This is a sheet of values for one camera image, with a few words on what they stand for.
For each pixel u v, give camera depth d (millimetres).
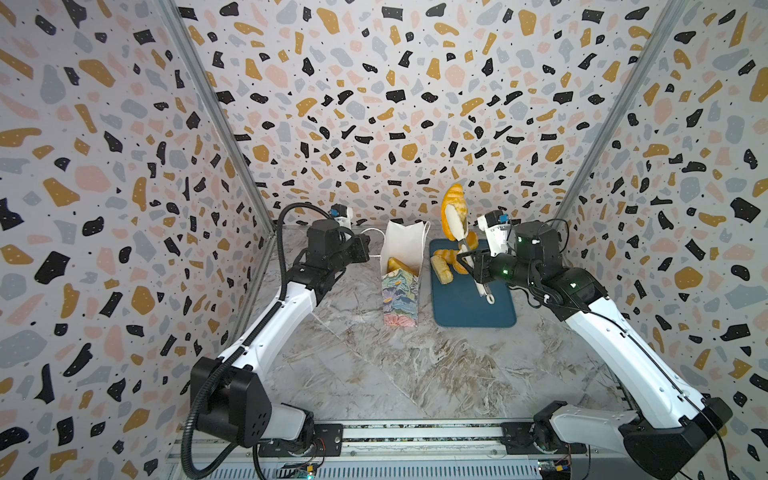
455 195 716
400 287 815
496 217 594
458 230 676
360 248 702
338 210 688
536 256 509
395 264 956
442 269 1012
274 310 490
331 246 618
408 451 732
